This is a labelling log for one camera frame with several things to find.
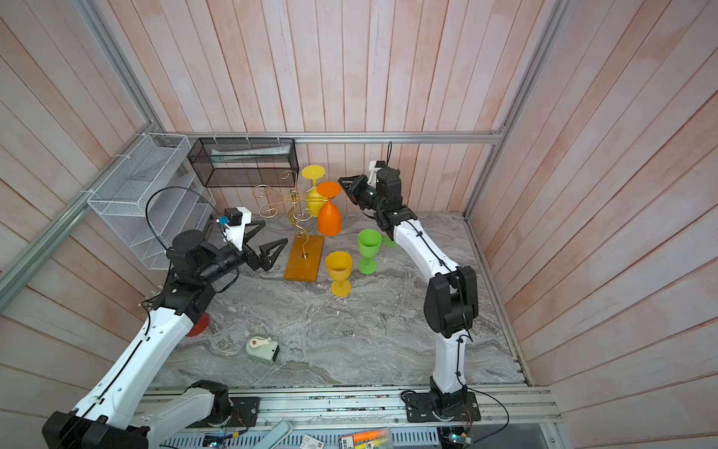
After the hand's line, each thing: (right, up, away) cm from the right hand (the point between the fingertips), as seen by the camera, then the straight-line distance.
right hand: (335, 180), depth 82 cm
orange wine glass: (-2, -11, +4) cm, 12 cm away
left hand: (-14, -17, -13) cm, 25 cm away
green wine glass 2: (+14, -18, -15) cm, 27 cm away
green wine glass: (+11, -19, +12) cm, 25 cm away
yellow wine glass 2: (+1, -27, +11) cm, 29 cm away
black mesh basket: (-36, +12, +23) cm, 44 cm away
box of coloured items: (+12, -69, -12) cm, 71 cm away
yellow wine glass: (-8, -4, +10) cm, 13 cm away
